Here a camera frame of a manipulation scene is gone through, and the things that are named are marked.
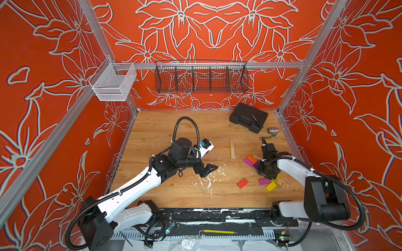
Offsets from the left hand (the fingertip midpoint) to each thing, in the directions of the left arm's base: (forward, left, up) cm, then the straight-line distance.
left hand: (212, 157), depth 70 cm
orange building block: (+13, -24, -21) cm, 34 cm away
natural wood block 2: (+15, -14, -21) cm, 29 cm away
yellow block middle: (-2, -34, -12) cm, 36 cm away
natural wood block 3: (+13, -28, -19) cm, 36 cm away
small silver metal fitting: (+33, -42, -19) cm, 57 cm away
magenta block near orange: (+10, -23, -21) cm, 33 cm away
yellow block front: (-4, -33, -20) cm, 39 cm away
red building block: (-2, -18, -23) cm, 30 cm away
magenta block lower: (-2, -29, -20) cm, 35 cm away
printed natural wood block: (-1, -39, -21) cm, 45 cm away
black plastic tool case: (+42, -26, -15) cm, 52 cm away
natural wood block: (+23, -14, -21) cm, 34 cm away
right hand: (+4, -29, -21) cm, 36 cm away
